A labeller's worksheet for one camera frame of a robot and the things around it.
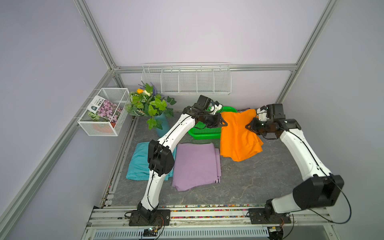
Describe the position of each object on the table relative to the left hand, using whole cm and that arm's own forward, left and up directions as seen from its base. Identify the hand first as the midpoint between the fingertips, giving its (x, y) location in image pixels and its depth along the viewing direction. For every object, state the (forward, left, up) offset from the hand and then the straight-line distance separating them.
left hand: (227, 125), depth 80 cm
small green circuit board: (-42, +43, -26) cm, 66 cm away
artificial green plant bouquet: (+14, +43, +7) cm, 46 cm away
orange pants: (-6, -5, -8) cm, 12 cm away
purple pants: (-11, +18, -22) cm, 31 cm away
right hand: (0, -11, -1) cm, 11 cm away
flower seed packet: (+8, +62, +10) cm, 64 cm away
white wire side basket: (0, +67, +6) cm, 67 cm away
